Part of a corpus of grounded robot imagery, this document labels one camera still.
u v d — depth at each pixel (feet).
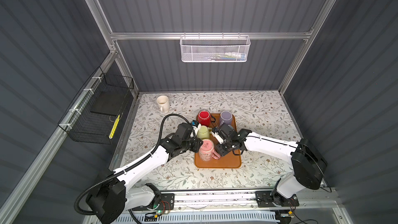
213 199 2.48
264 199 2.41
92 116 2.35
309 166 1.44
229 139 2.15
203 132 2.84
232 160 2.87
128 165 1.51
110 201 1.30
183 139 2.06
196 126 2.41
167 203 2.37
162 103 3.35
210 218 2.53
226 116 3.15
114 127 2.26
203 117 3.09
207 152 2.59
